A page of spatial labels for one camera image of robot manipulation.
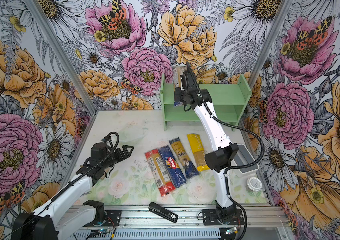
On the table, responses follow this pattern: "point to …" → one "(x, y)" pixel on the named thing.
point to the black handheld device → (154, 207)
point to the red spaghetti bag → (164, 183)
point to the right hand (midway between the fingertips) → (178, 97)
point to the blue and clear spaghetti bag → (190, 169)
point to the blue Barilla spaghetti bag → (177, 176)
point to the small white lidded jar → (254, 184)
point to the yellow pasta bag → (197, 148)
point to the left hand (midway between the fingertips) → (128, 154)
